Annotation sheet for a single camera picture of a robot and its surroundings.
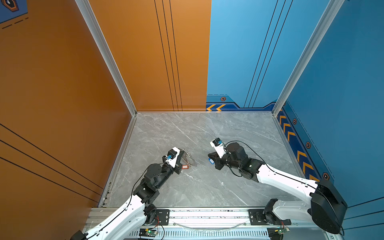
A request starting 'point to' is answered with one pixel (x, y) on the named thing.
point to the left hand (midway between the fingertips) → (182, 150)
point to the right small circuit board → (282, 230)
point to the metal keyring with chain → (187, 154)
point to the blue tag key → (211, 161)
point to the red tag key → (185, 166)
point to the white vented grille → (205, 234)
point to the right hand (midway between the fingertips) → (207, 155)
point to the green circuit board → (147, 233)
